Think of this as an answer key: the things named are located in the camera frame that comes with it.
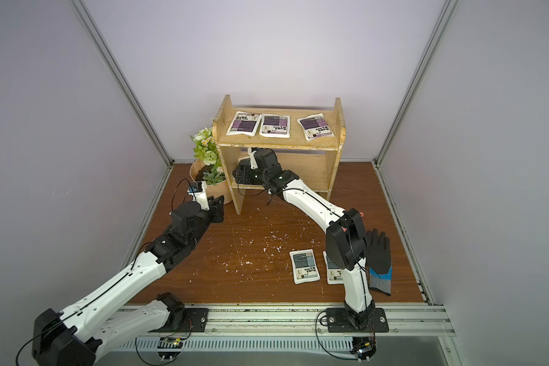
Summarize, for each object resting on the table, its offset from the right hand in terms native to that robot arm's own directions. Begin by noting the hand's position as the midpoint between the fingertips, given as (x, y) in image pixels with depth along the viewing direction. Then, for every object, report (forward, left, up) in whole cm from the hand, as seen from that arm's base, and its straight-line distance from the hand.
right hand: (241, 165), depth 83 cm
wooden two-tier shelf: (+9, -28, -7) cm, 30 cm away
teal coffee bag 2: (-31, -35, -26) cm, 53 cm away
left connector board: (-54, +20, -29) cm, 65 cm away
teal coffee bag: (-28, -24, -26) cm, 45 cm away
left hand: (-13, +5, -1) cm, 14 cm away
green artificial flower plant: (+5, +14, +3) cm, 15 cm away
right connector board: (-52, -42, -29) cm, 73 cm away
